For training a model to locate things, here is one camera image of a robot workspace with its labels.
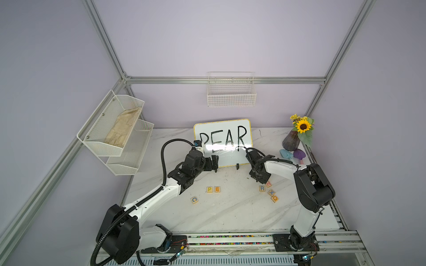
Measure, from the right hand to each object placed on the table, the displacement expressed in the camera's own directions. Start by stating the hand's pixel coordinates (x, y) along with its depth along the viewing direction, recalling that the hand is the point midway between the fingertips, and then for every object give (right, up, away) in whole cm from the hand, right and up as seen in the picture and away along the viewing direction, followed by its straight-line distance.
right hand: (253, 177), depth 96 cm
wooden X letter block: (+8, -6, -8) cm, 13 cm away
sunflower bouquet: (+27, +30, -6) cm, 41 cm away
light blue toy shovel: (+23, +13, +8) cm, 28 cm away
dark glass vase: (+27, +22, +9) cm, 36 cm away
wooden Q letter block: (+9, -9, -10) cm, 16 cm away
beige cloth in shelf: (-68, +25, -19) cm, 75 cm away
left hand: (-25, +12, -13) cm, 31 cm away
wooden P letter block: (-25, -6, -6) cm, 27 cm away
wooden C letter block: (-33, -10, -10) cm, 36 cm away
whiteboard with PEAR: (-15, +22, +2) cm, 27 cm away
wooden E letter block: (-21, -5, -6) cm, 23 cm away
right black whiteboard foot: (-9, +6, +2) cm, 11 cm away
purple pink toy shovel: (+32, +13, +8) cm, 35 cm away
